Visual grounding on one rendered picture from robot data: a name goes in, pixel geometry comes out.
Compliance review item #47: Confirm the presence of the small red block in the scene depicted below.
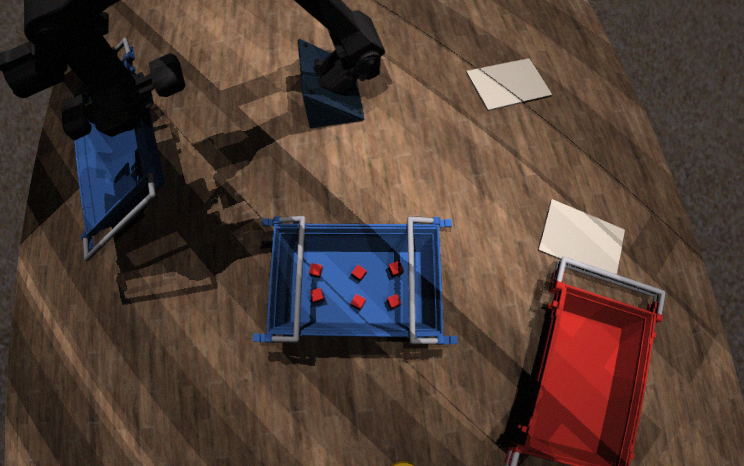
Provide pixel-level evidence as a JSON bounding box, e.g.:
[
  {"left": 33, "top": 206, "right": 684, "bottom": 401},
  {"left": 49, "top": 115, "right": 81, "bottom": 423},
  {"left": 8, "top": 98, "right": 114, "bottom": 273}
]
[
  {"left": 309, "top": 263, "right": 323, "bottom": 278},
  {"left": 388, "top": 260, "right": 404, "bottom": 278},
  {"left": 350, "top": 295, "right": 366, "bottom": 310},
  {"left": 351, "top": 265, "right": 367, "bottom": 282},
  {"left": 387, "top": 294, "right": 402, "bottom": 309},
  {"left": 310, "top": 288, "right": 325, "bottom": 303}
]

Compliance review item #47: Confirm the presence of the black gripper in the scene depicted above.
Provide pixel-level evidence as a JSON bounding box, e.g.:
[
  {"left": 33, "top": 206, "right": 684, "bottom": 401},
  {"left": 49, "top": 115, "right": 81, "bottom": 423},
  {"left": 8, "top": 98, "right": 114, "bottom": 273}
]
[{"left": 61, "top": 47, "right": 186, "bottom": 140}]

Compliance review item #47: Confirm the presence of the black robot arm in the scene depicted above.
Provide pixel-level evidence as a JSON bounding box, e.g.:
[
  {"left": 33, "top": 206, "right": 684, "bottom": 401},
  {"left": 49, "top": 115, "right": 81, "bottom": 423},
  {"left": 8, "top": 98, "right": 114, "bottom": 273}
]
[{"left": 0, "top": 0, "right": 385, "bottom": 137}]

